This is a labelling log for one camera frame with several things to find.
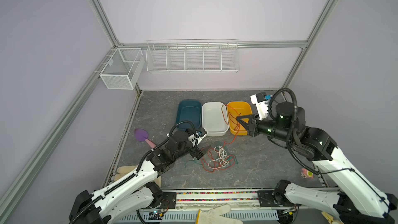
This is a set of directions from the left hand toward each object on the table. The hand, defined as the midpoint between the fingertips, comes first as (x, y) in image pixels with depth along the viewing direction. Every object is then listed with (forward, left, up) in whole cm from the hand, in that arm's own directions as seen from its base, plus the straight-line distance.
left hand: (202, 139), depth 75 cm
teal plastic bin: (+31, +8, -17) cm, 37 cm away
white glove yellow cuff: (-30, -3, -17) cm, 34 cm away
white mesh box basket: (+52, +49, +5) cm, 72 cm away
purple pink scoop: (+15, +38, -18) cm, 45 cm away
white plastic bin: (+25, -10, -20) cm, 33 cm away
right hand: (-3, -13, +20) cm, 24 cm away
